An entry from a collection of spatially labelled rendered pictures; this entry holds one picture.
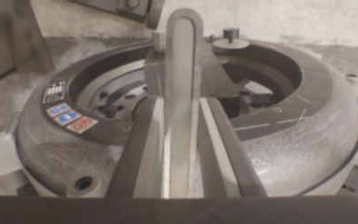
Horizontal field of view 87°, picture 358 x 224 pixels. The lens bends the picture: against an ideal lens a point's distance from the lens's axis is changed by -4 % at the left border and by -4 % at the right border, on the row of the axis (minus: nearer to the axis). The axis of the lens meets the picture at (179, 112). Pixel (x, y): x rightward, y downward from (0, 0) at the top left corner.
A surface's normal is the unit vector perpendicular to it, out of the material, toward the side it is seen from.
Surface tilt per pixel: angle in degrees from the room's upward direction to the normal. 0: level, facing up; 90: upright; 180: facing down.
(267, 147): 74
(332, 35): 0
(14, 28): 0
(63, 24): 0
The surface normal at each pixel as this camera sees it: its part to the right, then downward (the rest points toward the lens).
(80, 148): -0.18, -0.68
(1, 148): 0.46, 0.44
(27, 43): 0.09, 0.51
